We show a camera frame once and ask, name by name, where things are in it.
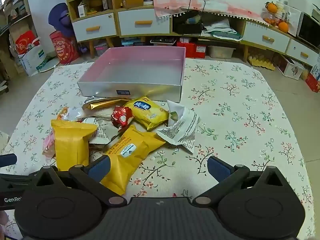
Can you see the cluttered storage shelf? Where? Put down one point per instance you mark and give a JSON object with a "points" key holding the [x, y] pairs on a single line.
{"points": [[15, 17]]}

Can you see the dark keyboard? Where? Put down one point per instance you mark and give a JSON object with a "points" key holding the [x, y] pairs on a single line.
{"points": [[162, 40]]}

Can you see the clear orange-ended snack packet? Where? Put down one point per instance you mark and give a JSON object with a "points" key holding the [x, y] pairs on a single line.
{"points": [[71, 113]]}

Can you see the large yellow white-label packet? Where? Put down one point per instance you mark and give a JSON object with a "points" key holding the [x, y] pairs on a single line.
{"points": [[130, 155]]}

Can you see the pink fringed cloth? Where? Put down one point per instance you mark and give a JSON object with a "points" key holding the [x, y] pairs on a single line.
{"points": [[212, 5]]}

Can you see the red gift bag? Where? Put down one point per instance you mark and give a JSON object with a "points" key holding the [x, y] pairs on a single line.
{"points": [[63, 48]]}

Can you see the orange fruit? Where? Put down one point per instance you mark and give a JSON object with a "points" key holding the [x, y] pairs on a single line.
{"points": [[272, 7], [283, 27]]}

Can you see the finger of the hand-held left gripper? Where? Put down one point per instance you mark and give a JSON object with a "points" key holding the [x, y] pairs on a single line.
{"points": [[7, 160]]}

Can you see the red carton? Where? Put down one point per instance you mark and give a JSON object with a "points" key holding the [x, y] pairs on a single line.
{"points": [[195, 50]]}

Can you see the black box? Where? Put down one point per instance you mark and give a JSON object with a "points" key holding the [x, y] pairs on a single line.
{"points": [[187, 27]]}

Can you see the pink and silver box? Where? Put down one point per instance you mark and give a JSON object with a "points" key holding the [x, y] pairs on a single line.
{"points": [[130, 62]]}

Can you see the gold stick snack packet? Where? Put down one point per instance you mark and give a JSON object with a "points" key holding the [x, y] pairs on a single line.
{"points": [[105, 103]]}

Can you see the pink snack packet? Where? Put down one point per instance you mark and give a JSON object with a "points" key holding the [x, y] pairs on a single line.
{"points": [[48, 143]]}

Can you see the plain yellow snack packet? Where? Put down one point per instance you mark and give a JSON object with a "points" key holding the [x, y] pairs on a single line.
{"points": [[71, 145]]}

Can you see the red foil snack packet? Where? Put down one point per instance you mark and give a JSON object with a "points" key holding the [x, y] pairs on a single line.
{"points": [[121, 117]]}

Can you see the bowl of small oranges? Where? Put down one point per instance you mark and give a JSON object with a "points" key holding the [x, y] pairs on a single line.
{"points": [[269, 18]]}

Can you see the pile of folded papers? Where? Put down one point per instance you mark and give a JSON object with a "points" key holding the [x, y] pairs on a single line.
{"points": [[221, 30]]}

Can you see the microwave oven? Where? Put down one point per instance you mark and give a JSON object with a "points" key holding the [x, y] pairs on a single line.
{"points": [[310, 31]]}

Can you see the yellow egg tray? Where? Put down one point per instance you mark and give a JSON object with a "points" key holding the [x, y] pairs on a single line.
{"points": [[261, 62]]}

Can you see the person's left hand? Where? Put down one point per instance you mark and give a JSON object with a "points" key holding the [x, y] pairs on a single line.
{"points": [[2, 218]]}

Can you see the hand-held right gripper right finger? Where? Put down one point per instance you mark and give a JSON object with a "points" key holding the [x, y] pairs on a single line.
{"points": [[219, 170]]}

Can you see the blue-lid plastic box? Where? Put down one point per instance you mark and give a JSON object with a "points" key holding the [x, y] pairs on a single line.
{"points": [[132, 42]]}

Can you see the white red-patterned box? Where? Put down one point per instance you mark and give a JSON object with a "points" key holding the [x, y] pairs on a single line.
{"points": [[291, 68]]}

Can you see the white and red bag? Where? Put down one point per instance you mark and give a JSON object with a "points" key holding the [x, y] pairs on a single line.
{"points": [[30, 55]]}

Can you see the small cardboard box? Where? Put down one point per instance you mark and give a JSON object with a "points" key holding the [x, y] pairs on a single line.
{"points": [[132, 2]]}

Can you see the small white carton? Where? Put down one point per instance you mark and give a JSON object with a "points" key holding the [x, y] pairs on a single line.
{"points": [[82, 10]]}

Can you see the white plastic bin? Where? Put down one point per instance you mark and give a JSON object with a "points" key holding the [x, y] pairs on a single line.
{"points": [[221, 52]]}

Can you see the small yellow blue-label packet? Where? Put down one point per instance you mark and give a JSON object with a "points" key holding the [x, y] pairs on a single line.
{"points": [[147, 113]]}

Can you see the white printed snack packet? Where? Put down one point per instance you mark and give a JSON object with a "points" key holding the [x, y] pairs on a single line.
{"points": [[183, 127], [100, 132]]}

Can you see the clear plastic bin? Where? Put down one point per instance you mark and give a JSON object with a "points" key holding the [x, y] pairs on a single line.
{"points": [[101, 49]]}

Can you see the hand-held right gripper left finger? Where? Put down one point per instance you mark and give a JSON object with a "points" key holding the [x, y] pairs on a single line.
{"points": [[99, 170]]}

